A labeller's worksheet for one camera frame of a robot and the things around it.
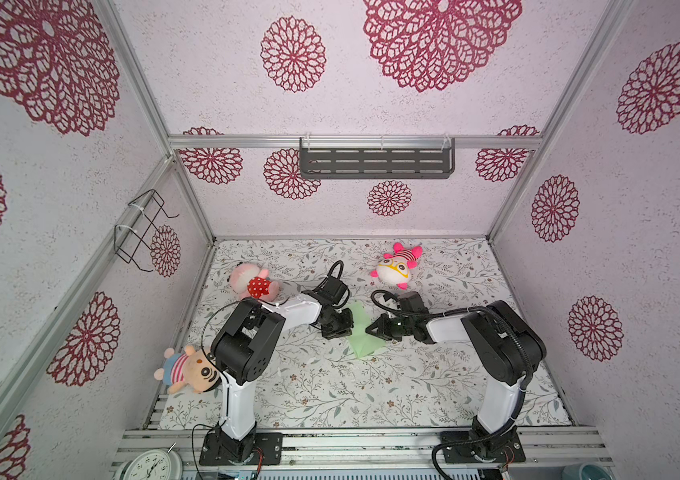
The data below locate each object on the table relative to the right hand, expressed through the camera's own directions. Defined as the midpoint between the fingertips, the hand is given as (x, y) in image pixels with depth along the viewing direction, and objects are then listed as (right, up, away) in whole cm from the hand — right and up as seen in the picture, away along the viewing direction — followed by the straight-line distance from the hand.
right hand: (365, 327), depth 94 cm
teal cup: (+49, -29, -25) cm, 62 cm away
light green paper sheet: (-1, -4, -3) cm, 5 cm away
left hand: (-5, -3, 0) cm, 6 cm away
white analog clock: (-51, -26, -26) cm, 63 cm away
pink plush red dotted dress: (-38, +14, +5) cm, 41 cm away
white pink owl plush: (+11, +18, +8) cm, 23 cm away
